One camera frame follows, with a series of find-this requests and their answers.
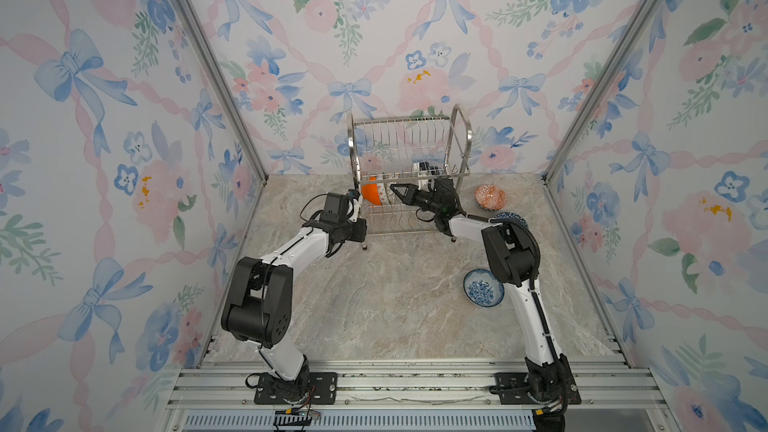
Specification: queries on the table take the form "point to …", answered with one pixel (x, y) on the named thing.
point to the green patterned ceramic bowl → (388, 196)
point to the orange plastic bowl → (370, 192)
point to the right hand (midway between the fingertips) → (391, 184)
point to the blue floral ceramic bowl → (483, 288)
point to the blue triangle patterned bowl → (512, 215)
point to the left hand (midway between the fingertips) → (364, 225)
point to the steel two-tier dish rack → (398, 162)
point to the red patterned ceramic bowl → (490, 197)
